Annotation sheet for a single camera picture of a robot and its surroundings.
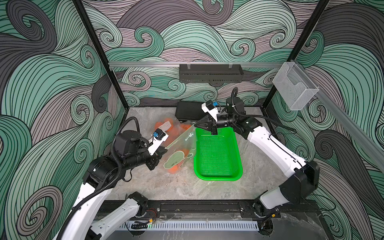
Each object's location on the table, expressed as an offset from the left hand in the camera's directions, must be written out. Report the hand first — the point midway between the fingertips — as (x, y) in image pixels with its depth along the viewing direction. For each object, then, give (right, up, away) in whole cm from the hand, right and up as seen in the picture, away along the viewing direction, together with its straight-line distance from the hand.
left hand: (162, 148), depth 60 cm
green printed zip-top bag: (+7, 0, +4) cm, 9 cm away
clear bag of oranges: (+4, +6, +30) cm, 31 cm away
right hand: (+14, +9, +7) cm, 18 cm away
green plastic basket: (+29, -12, +32) cm, 45 cm away
